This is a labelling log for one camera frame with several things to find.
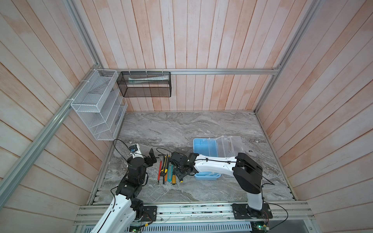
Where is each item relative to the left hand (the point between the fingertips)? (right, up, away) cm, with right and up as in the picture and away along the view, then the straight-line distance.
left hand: (145, 153), depth 80 cm
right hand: (+19, -12, +6) cm, 24 cm away
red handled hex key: (+7, -12, +7) cm, 15 cm away
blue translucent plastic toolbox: (+46, +3, +6) cm, 46 cm away
